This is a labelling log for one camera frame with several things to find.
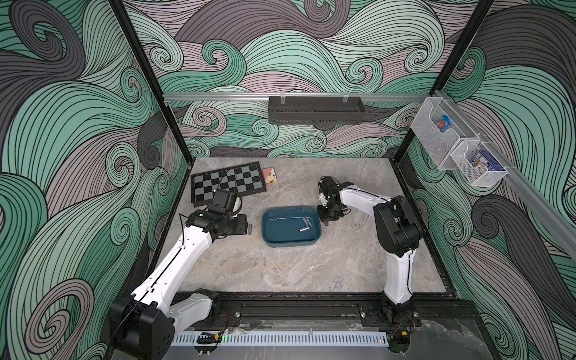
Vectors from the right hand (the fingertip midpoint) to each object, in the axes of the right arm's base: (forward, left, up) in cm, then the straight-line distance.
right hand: (327, 219), depth 98 cm
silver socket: (-5, +34, +1) cm, 35 cm away
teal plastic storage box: (-3, +16, 0) cm, 17 cm away
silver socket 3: (-6, +9, +2) cm, 11 cm away
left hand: (-10, +35, +16) cm, 39 cm away
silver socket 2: (0, +9, +1) cm, 9 cm away
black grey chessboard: (+20, +40, +5) cm, 45 cm away
